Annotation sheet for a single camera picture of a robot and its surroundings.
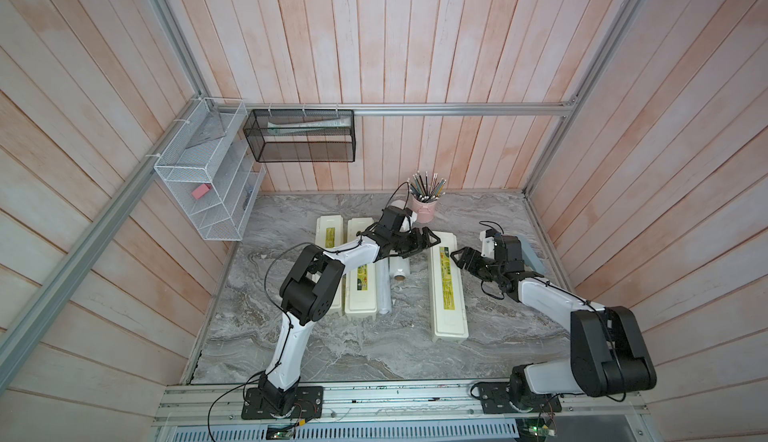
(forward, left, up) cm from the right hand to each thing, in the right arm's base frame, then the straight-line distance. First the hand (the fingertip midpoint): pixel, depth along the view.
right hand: (458, 255), depth 92 cm
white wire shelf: (+9, +69, +29) cm, 75 cm away
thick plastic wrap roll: (-2, +18, -4) cm, 19 cm away
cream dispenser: (-11, +30, +1) cm, 32 cm away
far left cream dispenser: (+6, +42, +2) cm, 42 cm away
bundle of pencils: (+26, +10, +3) cm, 28 cm away
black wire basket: (+37, +53, +19) cm, 68 cm away
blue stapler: (+2, -24, -4) cm, 25 cm away
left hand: (+2, +8, +1) cm, 8 cm away
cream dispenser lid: (-20, +5, -1) cm, 20 cm away
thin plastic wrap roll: (-9, +23, -5) cm, 25 cm away
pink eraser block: (+6, +75, +22) cm, 78 cm away
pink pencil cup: (+18, +9, +1) cm, 21 cm away
